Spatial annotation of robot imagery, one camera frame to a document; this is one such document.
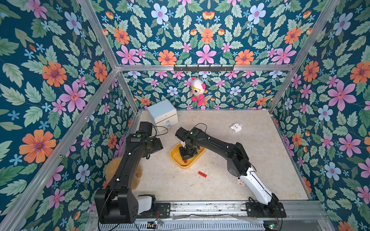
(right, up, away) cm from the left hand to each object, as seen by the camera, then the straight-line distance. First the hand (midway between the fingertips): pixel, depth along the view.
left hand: (157, 146), depth 82 cm
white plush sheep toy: (+52, +10, +23) cm, 58 cm away
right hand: (+14, -8, +7) cm, 18 cm away
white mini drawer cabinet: (-2, +22, +17) cm, 28 cm away
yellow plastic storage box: (+9, -8, +12) cm, 16 cm away
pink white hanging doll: (+24, +36, +16) cm, 46 cm away
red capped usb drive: (+26, -18, +5) cm, 32 cm away
